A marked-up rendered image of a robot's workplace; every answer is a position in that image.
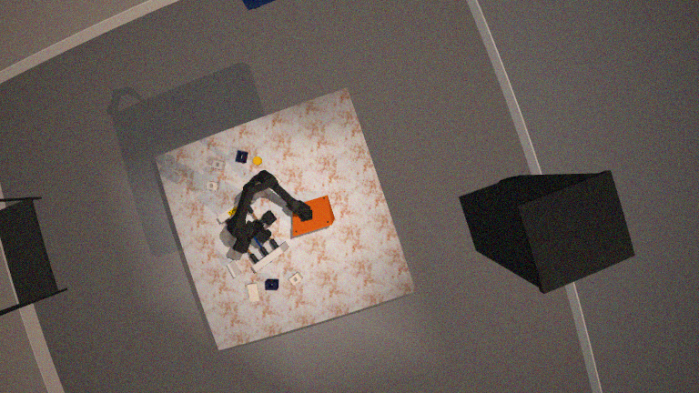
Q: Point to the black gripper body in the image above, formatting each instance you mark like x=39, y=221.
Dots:
x=267, y=217

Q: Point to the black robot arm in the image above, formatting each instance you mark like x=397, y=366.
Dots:
x=237, y=226

